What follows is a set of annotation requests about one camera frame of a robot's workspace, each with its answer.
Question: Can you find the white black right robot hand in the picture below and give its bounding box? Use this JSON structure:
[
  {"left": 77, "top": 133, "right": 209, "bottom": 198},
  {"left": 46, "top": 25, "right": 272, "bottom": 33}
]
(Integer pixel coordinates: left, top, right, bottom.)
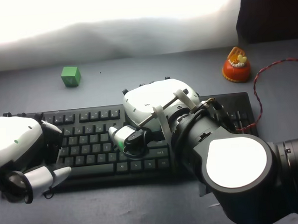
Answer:
[{"left": 105, "top": 75, "right": 204, "bottom": 162}]

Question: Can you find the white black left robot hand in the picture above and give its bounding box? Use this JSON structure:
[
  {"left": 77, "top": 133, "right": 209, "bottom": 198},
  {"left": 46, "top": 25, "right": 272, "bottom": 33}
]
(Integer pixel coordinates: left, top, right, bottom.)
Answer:
[{"left": 0, "top": 109, "right": 74, "bottom": 205}]

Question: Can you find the black computer keyboard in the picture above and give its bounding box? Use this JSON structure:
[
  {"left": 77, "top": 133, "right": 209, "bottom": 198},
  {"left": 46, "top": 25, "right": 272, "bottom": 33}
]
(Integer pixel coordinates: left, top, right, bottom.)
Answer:
[{"left": 22, "top": 91, "right": 262, "bottom": 187}]

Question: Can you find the white backdrop cloth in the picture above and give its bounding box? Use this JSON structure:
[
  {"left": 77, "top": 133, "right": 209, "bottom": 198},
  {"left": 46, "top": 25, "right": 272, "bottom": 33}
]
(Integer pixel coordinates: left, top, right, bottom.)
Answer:
[{"left": 0, "top": 0, "right": 246, "bottom": 73}]

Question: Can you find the green toy cube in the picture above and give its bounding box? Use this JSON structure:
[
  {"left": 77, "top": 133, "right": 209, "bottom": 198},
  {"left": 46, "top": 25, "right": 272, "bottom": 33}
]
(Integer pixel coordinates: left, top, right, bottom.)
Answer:
[{"left": 60, "top": 66, "right": 83, "bottom": 89}]

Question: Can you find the orange toy cake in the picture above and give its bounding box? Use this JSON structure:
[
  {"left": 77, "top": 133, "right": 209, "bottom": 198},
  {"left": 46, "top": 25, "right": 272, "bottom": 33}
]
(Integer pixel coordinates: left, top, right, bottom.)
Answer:
[{"left": 221, "top": 46, "right": 252, "bottom": 85}]

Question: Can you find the grey table cloth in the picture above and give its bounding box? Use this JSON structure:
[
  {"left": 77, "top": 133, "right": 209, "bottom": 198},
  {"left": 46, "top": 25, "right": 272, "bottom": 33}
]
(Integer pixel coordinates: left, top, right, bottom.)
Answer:
[{"left": 0, "top": 38, "right": 298, "bottom": 224}]

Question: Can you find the dark cabinet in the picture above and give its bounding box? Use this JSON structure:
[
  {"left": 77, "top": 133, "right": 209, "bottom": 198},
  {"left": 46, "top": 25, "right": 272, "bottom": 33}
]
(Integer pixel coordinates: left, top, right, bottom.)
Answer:
[{"left": 234, "top": 0, "right": 298, "bottom": 46}]

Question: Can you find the red black twisted cable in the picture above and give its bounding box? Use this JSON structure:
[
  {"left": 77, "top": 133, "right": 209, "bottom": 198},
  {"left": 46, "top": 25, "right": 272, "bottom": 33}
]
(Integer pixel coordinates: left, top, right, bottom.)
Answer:
[{"left": 232, "top": 57, "right": 298, "bottom": 134}]

